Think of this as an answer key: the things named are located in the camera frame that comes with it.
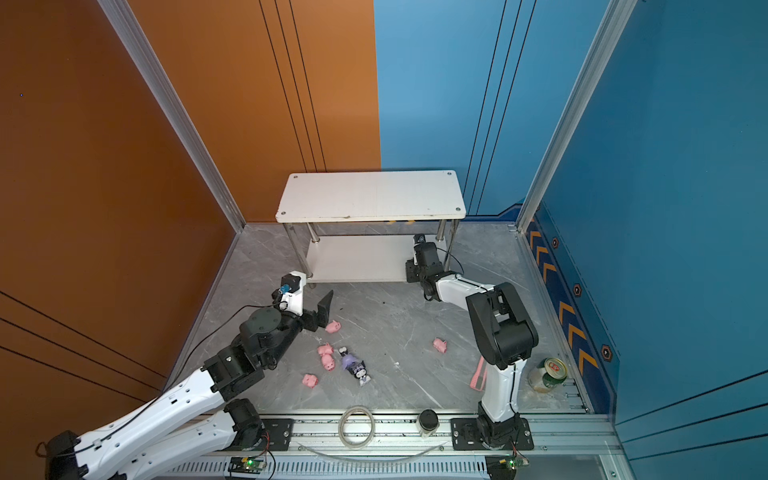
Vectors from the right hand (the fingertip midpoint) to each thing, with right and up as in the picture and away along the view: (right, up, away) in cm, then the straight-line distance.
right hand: (412, 263), depth 100 cm
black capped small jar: (+2, -35, -32) cm, 48 cm away
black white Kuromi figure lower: (-16, -29, -19) cm, 38 cm away
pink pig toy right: (+7, -23, -14) cm, 28 cm away
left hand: (-25, -4, -28) cm, 38 cm away
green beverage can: (+33, -25, -27) cm, 50 cm away
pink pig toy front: (-29, -31, -20) cm, 47 cm away
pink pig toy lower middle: (-25, -27, -16) cm, 40 cm away
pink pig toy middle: (-26, -24, -15) cm, 39 cm away
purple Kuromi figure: (-19, -27, -17) cm, 37 cm away
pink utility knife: (+17, -31, -19) cm, 40 cm away
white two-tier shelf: (-20, +14, +20) cm, 31 cm away
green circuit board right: (+21, -46, -30) cm, 59 cm away
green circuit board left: (-42, -47, -29) cm, 69 cm away
